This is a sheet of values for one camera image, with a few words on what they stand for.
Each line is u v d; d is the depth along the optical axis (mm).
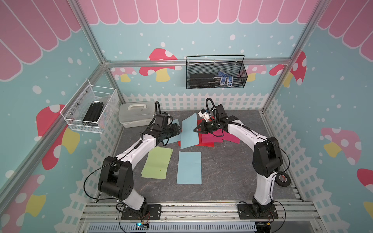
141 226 727
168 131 746
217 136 779
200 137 1032
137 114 1064
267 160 511
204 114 833
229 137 664
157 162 923
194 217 740
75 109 685
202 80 851
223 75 890
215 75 881
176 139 940
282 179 850
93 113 698
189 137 915
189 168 899
